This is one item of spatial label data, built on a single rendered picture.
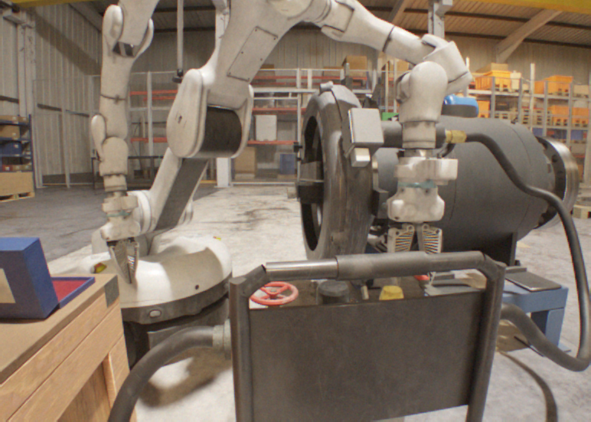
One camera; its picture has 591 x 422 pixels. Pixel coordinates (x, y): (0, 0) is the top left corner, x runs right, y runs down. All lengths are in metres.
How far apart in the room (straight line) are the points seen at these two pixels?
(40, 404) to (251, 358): 0.28
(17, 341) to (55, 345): 0.05
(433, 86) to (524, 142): 0.87
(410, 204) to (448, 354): 0.25
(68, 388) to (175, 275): 0.58
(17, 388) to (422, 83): 0.70
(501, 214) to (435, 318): 0.85
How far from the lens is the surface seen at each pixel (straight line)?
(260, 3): 0.79
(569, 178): 1.61
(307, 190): 1.04
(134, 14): 0.87
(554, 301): 1.41
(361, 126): 0.82
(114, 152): 0.93
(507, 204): 1.30
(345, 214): 0.90
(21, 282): 0.53
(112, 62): 0.92
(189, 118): 0.86
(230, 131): 0.92
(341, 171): 0.89
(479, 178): 1.20
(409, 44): 0.92
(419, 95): 0.57
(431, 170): 0.52
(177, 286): 1.08
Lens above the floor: 0.69
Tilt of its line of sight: 7 degrees down
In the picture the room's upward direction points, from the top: straight up
